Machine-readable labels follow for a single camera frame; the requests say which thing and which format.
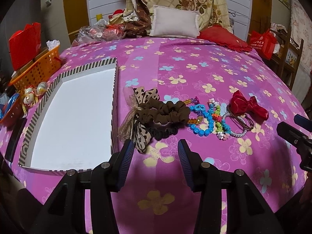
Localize red santa plush toy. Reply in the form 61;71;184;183
108;9;124;25

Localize multicolour bead bracelet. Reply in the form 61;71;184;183
208;98;232;141

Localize round wrapped ornament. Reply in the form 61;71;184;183
36;82;49;96

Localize black smartphone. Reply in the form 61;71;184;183
4;118;27;163

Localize wooden chair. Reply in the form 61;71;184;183
269;26;304;90

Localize blue bead bracelet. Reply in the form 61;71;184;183
189;104;215;137

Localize white crumpled tissue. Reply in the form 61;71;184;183
46;40;60;51

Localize red paper gift bag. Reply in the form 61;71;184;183
8;22;41;71

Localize small red plastic basket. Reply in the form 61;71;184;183
1;93;24;128

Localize lucky cat figurine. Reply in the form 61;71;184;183
21;85;39;114

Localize red shopping bag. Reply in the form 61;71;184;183
249;29;277;60

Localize floral beige quilt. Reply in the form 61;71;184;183
123;0;233;37

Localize striped white tray box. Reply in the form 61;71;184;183
19;58;118;174

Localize orange plastic basket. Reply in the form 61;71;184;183
8;45;62;90

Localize dark thin hair ties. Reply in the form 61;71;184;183
226;104;254;131

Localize clear plastic bag with items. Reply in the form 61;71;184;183
76;19;125;44

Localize pink floral bedsheet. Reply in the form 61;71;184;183
59;37;307;233

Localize brown fabric scrunchie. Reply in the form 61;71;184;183
142;99;190;141

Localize small grey pillow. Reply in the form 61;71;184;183
150;5;199;38

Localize red satin bow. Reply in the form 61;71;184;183
229;90;269;124

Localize leopard print ribbon bow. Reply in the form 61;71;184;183
118;86;160;154

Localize red cushion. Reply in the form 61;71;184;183
197;25;252;52

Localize silver grey hair tie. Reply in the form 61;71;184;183
220;111;252;138

